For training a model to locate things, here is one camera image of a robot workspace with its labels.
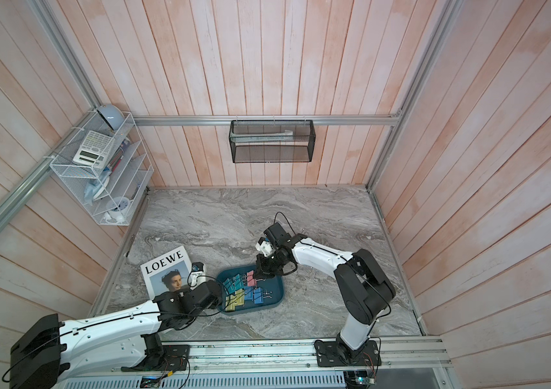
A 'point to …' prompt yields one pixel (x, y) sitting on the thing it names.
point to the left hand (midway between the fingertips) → (211, 292)
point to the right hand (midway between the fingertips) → (253, 274)
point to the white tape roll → (117, 209)
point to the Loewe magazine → (168, 272)
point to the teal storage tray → (275, 285)
